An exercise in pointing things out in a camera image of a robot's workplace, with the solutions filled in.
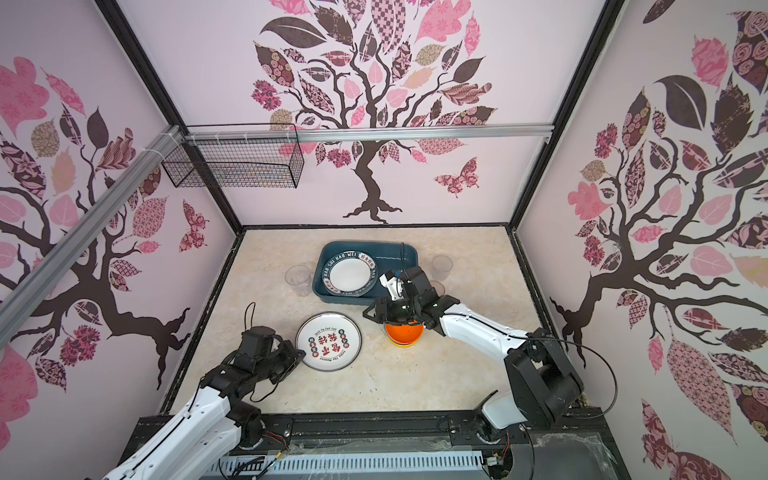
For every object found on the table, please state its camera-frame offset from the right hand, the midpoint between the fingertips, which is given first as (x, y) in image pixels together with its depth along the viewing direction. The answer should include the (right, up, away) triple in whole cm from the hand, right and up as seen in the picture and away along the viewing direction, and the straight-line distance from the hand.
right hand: (368, 312), depth 80 cm
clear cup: (-26, +8, +22) cm, 35 cm away
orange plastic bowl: (+10, -7, +3) cm, 13 cm away
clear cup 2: (+24, +11, +21) cm, 34 cm away
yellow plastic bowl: (+10, -11, +5) cm, 15 cm away
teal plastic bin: (+5, +15, +30) cm, 34 cm away
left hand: (-18, -14, +3) cm, 22 cm away
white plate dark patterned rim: (-8, +9, +24) cm, 27 cm away
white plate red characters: (-12, -10, +8) cm, 18 cm away
